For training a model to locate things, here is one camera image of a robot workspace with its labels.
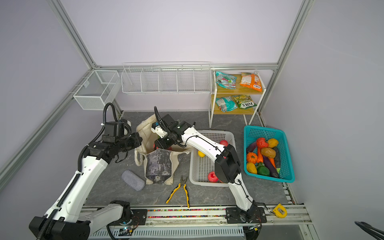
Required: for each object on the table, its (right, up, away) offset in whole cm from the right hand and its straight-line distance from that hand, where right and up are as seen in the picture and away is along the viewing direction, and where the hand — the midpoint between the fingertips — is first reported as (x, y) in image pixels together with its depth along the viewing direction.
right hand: (159, 147), depth 82 cm
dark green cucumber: (+70, -8, +7) cm, 70 cm away
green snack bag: (+53, +28, +19) cm, 63 cm away
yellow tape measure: (+63, -31, -8) cm, 70 cm away
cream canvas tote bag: (+2, -8, -7) cm, 11 cm away
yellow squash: (+52, -13, +2) cm, 54 cm away
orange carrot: (+60, -8, +8) cm, 61 cm away
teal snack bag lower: (+40, +26, +17) cm, 51 cm away
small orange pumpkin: (+54, -7, +7) cm, 55 cm away
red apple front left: (+29, -16, -1) cm, 34 cm away
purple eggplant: (+57, -2, +14) cm, 58 cm away
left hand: (-7, +4, -7) cm, 10 cm away
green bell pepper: (+59, -13, +3) cm, 60 cm away
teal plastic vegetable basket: (+58, +7, +18) cm, 61 cm away
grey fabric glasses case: (-14, -19, +1) cm, 24 cm away
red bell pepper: (+61, +1, +9) cm, 62 cm away
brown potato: (+64, -4, +7) cm, 64 cm away
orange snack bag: (+53, +38, +5) cm, 66 cm away
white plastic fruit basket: (+23, -13, +8) cm, 28 cm away
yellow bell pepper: (+69, +1, +12) cm, 70 cm away
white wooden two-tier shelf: (+51, +35, +27) cm, 68 cm away
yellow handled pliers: (+13, -21, +2) cm, 24 cm away
